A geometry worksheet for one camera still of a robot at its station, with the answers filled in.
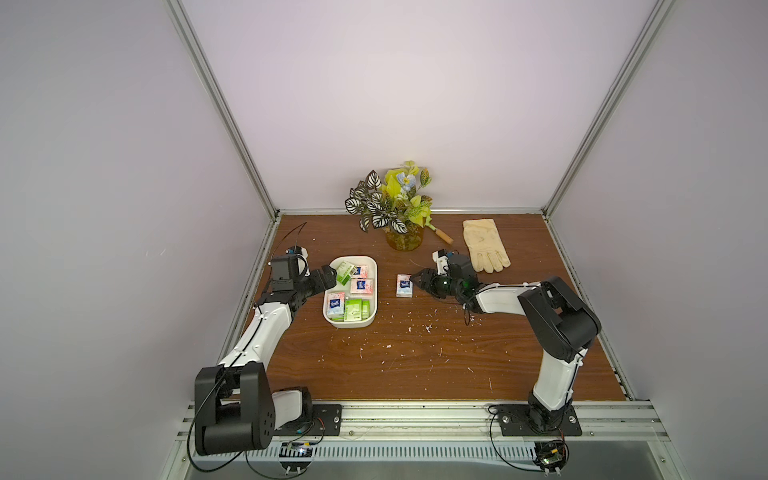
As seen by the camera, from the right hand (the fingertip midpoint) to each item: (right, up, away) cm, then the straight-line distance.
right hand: (413, 275), depth 93 cm
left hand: (-27, +1, -5) cm, 27 cm away
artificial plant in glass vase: (-6, +23, 0) cm, 23 cm away
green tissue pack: (-23, 0, +4) cm, 23 cm away
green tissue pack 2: (-19, -10, -6) cm, 22 cm away
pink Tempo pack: (-17, +1, +6) cm, 18 cm away
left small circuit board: (-31, -40, -21) cm, 55 cm away
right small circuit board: (+31, -40, -23) cm, 56 cm away
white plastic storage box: (-16, -5, +2) cm, 17 cm away
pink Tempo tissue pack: (-3, -4, +4) cm, 6 cm away
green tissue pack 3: (-15, -10, -3) cm, 19 cm away
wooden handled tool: (+13, +13, +18) cm, 25 cm away
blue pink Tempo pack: (-24, -8, -4) cm, 26 cm away
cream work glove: (+28, +9, +18) cm, 35 cm away
